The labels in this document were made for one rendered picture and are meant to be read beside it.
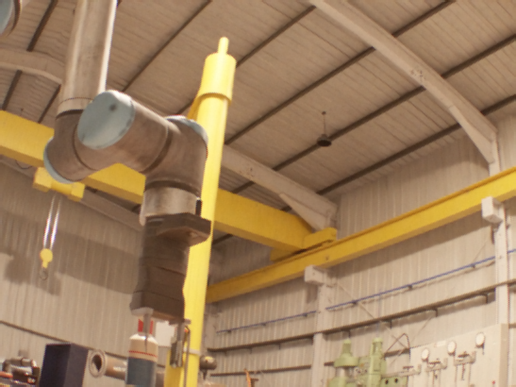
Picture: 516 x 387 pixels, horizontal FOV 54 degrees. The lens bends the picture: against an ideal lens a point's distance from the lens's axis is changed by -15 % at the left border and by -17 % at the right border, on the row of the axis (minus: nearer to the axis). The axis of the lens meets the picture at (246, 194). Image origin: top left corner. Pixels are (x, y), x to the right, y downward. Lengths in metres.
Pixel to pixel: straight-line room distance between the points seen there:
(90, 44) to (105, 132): 0.25
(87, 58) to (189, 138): 0.25
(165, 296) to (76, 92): 0.38
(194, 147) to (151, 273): 0.21
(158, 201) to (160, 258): 0.08
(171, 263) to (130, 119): 0.21
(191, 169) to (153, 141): 0.08
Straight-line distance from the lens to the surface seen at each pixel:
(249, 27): 11.85
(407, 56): 11.30
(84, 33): 1.04
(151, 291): 0.83
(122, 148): 0.84
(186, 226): 0.80
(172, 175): 0.88
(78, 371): 1.07
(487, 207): 11.73
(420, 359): 7.76
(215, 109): 5.49
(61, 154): 0.94
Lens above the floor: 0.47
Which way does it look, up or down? 24 degrees up
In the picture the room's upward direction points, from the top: 6 degrees clockwise
